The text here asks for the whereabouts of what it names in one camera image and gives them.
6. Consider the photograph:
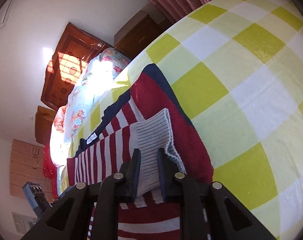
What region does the striped red navy knit sweater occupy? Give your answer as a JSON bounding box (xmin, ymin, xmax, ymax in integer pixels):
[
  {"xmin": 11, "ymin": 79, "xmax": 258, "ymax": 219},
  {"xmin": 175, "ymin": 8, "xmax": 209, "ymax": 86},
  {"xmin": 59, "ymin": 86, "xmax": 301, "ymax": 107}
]
[{"xmin": 67, "ymin": 64, "xmax": 213, "ymax": 239}]

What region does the red patterned blanket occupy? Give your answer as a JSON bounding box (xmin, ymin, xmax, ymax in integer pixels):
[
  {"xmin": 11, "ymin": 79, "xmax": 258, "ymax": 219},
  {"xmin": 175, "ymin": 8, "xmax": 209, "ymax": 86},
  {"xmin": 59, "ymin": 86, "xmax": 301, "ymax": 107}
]
[{"xmin": 42, "ymin": 144, "xmax": 58, "ymax": 199}]

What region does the brown wooden nightstand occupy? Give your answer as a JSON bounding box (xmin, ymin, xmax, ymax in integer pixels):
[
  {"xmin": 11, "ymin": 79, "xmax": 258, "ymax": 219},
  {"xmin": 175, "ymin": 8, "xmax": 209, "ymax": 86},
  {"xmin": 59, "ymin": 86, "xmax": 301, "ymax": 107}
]
[{"xmin": 114, "ymin": 10, "xmax": 171, "ymax": 60}]

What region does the floral light blue quilt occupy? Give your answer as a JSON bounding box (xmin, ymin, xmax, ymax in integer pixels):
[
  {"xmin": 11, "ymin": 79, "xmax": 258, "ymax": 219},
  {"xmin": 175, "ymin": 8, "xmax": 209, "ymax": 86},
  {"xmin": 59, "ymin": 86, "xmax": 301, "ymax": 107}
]
[{"xmin": 49, "ymin": 48, "xmax": 131, "ymax": 168}]

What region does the yellow checked bed sheet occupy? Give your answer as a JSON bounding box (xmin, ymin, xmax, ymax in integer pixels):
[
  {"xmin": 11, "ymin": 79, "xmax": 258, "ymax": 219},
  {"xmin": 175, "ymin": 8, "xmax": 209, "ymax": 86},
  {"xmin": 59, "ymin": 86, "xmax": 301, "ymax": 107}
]
[{"xmin": 70, "ymin": 0, "xmax": 303, "ymax": 239}]

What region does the small wooden headboard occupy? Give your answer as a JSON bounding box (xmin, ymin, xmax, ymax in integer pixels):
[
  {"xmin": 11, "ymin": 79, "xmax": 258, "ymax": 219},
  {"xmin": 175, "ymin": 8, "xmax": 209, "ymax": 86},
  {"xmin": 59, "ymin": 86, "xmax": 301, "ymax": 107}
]
[{"xmin": 35, "ymin": 106, "xmax": 56, "ymax": 145}]

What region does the wooden louvred door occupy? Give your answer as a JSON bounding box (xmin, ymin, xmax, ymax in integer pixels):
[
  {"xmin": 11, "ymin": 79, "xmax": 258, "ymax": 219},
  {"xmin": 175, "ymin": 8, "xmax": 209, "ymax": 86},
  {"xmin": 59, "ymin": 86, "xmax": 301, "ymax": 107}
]
[{"xmin": 9, "ymin": 139, "xmax": 54, "ymax": 202}]

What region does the large wooden headboard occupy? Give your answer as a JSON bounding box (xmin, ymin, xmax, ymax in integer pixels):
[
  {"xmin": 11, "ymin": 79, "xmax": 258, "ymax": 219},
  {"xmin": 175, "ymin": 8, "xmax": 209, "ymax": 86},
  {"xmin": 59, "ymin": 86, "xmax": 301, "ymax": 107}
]
[{"xmin": 41, "ymin": 23, "xmax": 111, "ymax": 111}]

